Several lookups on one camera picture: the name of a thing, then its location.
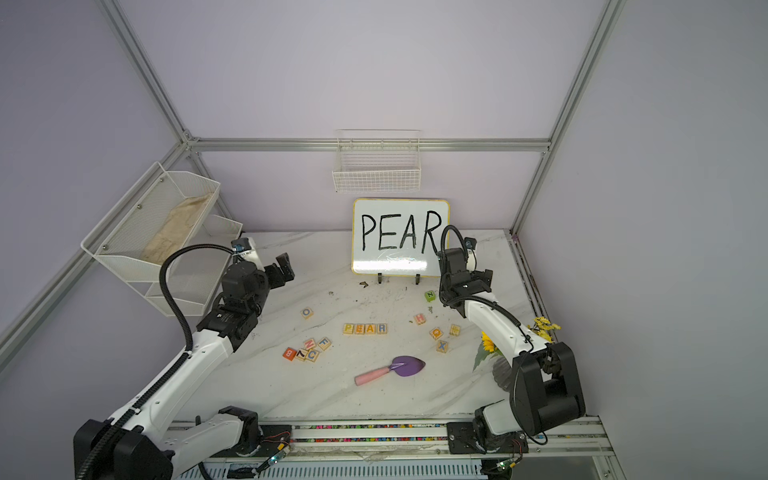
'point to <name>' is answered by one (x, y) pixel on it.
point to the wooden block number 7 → (301, 354)
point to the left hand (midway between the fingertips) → (271, 263)
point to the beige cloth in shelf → (181, 222)
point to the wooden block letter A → (370, 328)
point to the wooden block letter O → (306, 313)
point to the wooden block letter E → (359, 329)
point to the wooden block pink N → (310, 344)
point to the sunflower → (487, 346)
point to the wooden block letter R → (382, 328)
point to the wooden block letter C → (312, 355)
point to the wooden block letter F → (324, 343)
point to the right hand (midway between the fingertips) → (463, 270)
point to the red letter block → (289, 353)
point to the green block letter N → (430, 295)
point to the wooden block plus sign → (454, 330)
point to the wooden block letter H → (420, 319)
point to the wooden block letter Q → (436, 333)
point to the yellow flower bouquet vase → (544, 328)
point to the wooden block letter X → (442, 346)
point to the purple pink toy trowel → (401, 365)
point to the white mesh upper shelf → (153, 225)
